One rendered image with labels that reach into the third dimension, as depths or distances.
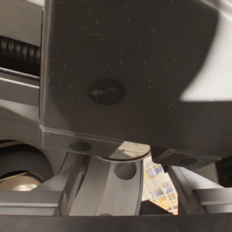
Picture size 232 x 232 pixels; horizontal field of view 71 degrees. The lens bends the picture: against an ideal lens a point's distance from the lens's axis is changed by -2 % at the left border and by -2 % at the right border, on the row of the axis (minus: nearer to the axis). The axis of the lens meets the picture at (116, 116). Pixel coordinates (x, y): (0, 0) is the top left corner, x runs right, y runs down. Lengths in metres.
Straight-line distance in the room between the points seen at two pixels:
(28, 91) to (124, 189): 0.15
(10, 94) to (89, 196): 0.13
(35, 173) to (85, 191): 0.69
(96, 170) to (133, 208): 0.06
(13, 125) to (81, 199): 0.32
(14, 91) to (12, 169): 0.72
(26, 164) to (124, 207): 0.71
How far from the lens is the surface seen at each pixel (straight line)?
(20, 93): 0.18
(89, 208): 0.20
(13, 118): 0.45
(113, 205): 0.21
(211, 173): 0.20
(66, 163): 0.21
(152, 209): 0.23
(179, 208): 0.25
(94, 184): 0.21
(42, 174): 0.87
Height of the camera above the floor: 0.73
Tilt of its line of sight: 23 degrees down
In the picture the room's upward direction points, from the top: 154 degrees clockwise
